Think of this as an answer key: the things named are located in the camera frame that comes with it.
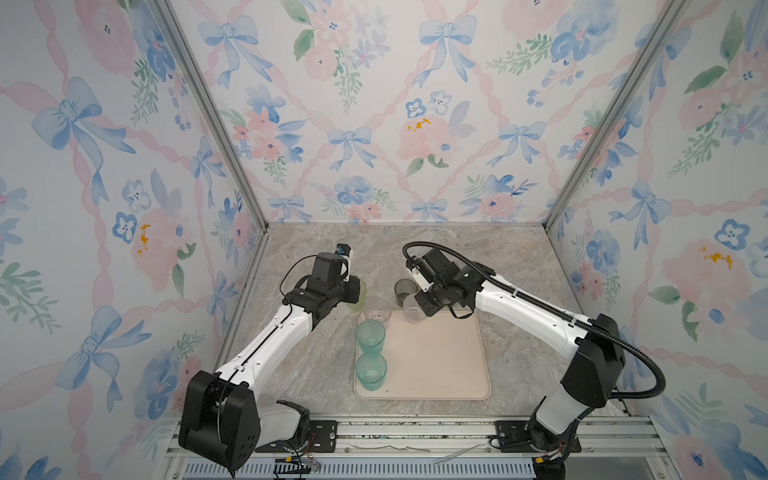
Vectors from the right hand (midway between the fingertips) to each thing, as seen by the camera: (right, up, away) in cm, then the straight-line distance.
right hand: (424, 295), depth 83 cm
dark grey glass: (-5, 0, +14) cm, 15 cm away
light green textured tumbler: (-20, -5, +12) cm, 24 cm away
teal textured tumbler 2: (-15, -21, 0) cm, 25 cm away
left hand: (-19, +5, +1) cm, 20 cm away
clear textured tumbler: (-14, -6, +10) cm, 18 cm away
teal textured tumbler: (-15, -12, +7) cm, 21 cm away
